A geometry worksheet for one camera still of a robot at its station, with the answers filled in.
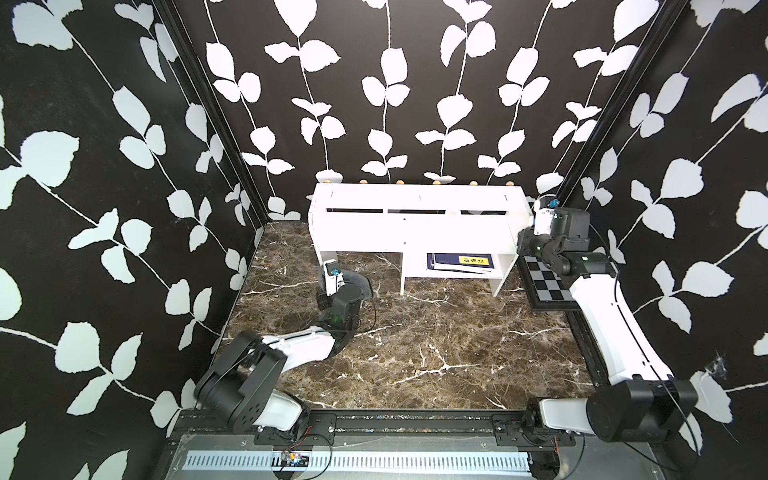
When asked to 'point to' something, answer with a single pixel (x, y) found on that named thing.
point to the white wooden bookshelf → (440, 231)
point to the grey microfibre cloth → (358, 282)
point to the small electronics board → (290, 459)
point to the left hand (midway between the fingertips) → (328, 271)
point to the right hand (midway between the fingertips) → (518, 225)
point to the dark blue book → (481, 263)
